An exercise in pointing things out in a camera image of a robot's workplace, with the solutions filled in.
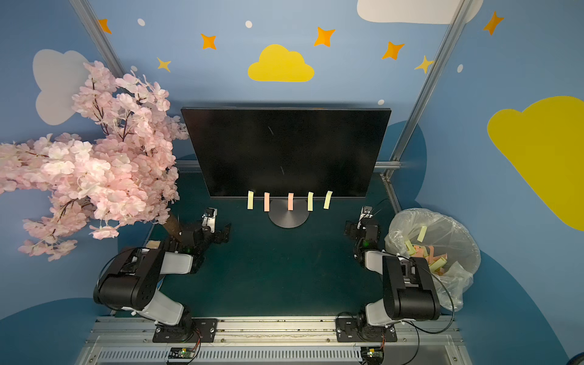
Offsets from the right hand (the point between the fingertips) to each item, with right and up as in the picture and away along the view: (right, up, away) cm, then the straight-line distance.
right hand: (364, 220), depth 95 cm
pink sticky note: (-41, +8, -9) cm, 43 cm away
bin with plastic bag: (+22, -8, -21) cm, 32 cm away
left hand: (-62, 0, 0) cm, 62 cm away
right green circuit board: (-4, -42, -22) cm, 47 cm away
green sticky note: (-47, +9, -9) cm, 49 cm away
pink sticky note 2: (-31, +8, -9) cm, 34 cm away
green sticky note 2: (-17, +9, -9) cm, 21 cm away
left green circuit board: (-66, -40, -23) cm, 81 cm away
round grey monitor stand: (-36, 0, +10) cm, 37 cm away
